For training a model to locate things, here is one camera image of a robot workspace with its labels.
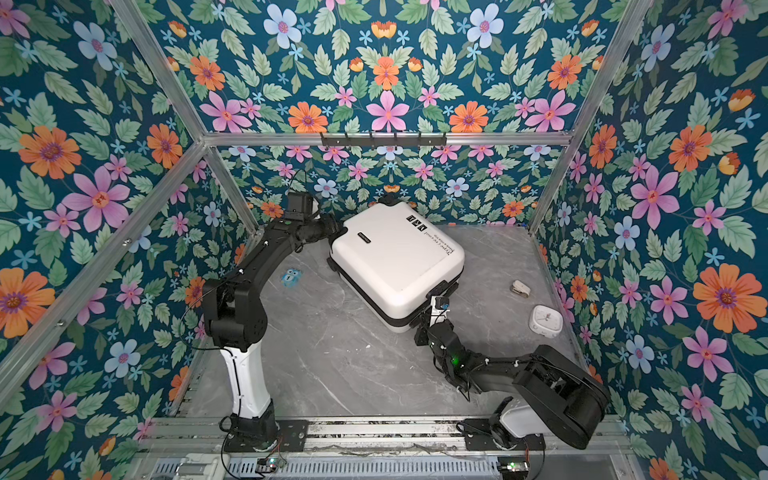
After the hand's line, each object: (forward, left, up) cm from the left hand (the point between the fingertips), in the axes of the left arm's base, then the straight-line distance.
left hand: (340, 216), depth 93 cm
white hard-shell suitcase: (-17, -16, -2) cm, 23 cm away
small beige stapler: (-19, -58, -19) cm, 64 cm away
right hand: (-29, -23, -14) cm, 40 cm away
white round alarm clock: (-31, -62, -19) cm, 72 cm away
